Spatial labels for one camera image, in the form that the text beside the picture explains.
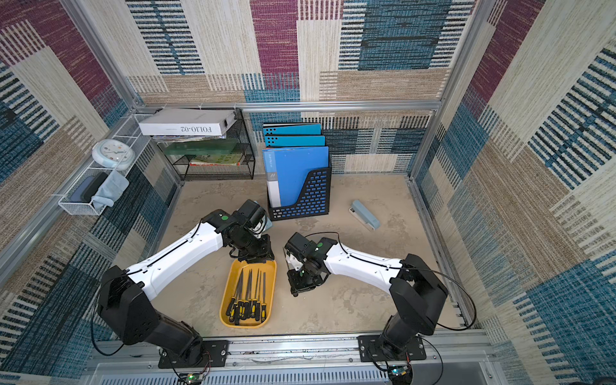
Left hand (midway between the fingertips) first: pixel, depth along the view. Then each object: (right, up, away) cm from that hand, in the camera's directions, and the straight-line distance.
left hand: (273, 257), depth 79 cm
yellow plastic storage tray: (-2, -7, +9) cm, 11 cm away
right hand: (+6, -11, 0) cm, 13 cm away
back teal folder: (+10, +48, +24) cm, 55 cm away
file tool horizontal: (-13, -19, +1) cm, 23 cm away
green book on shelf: (-29, +38, +12) cm, 50 cm away
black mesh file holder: (+14, +18, +20) cm, 30 cm away
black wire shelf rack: (-27, +36, +22) cm, 50 cm away
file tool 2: (-12, -18, +2) cm, 22 cm away
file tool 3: (-7, -12, +8) cm, 16 cm away
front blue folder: (+4, +29, +11) cm, 31 cm away
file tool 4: (-6, -17, +4) cm, 19 cm away
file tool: (-14, -15, +4) cm, 21 cm away
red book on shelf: (-26, +33, +18) cm, 45 cm away
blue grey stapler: (+35, +11, +22) cm, 43 cm away
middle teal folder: (+6, +41, +15) cm, 45 cm away
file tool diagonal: (-7, -17, +4) cm, 19 cm away
